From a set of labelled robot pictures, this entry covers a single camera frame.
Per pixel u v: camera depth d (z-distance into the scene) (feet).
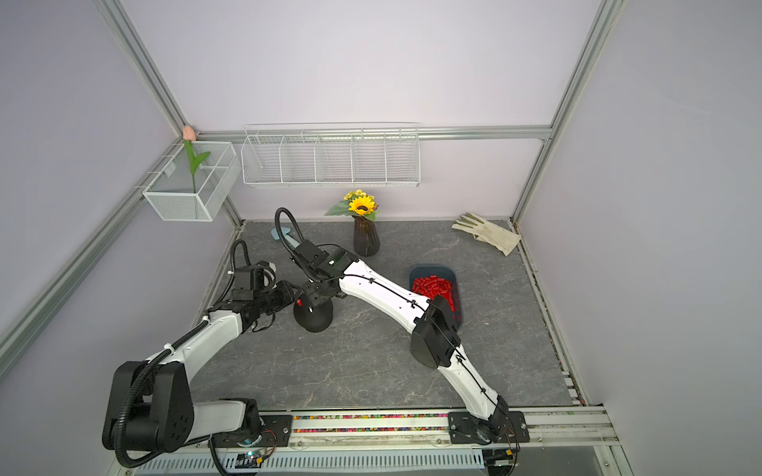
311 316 2.88
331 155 3.25
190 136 2.94
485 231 3.81
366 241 3.58
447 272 3.25
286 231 3.81
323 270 1.92
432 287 3.25
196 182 2.91
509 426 2.19
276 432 2.40
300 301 2.77
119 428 1.21
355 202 2.99
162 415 1.37
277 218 2.07
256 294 2.26
